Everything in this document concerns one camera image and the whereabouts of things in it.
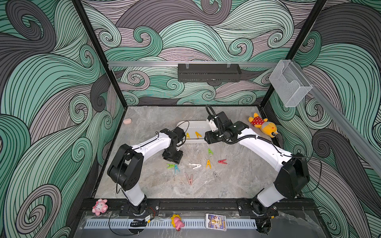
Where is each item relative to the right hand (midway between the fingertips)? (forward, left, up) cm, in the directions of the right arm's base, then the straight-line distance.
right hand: (207, 138), depth 83 cm
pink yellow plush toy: (-37, +17, -12) cm, 43 cm away
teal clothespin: (-12, +18, -14) cm, 26 cm away
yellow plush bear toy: (+14, -43, -11) cm, 47 cm away
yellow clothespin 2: (+12, +4, -14) cm, 18 cm away
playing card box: (-38, -2, -14) cm, 40 cm away
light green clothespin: (-10, +22, -15) cm, 28 cm away
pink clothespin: (-19, +10, -14) cm, 26 cm away
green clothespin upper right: (-1, -3, -15) cm, 15 cm away
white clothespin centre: (-10, +5, -15) cm, 19 cm away
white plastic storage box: (+16, +6, -15) cm, 23 cm away
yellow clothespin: (+12, +11, -14) cm, 22 cm away
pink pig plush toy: (-32, +54, -11) cm, 64 cm away
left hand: (-9, +18, -10) cm, 23 cm away
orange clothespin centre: (-9, -1, -14) cm, 17 cm away
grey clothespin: (-17, -5, -15) cm, 23 cm away
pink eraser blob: (+24, +57, -13) cm, 63 cm away
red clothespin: (-7, -10, -16) cm, 20 cm away
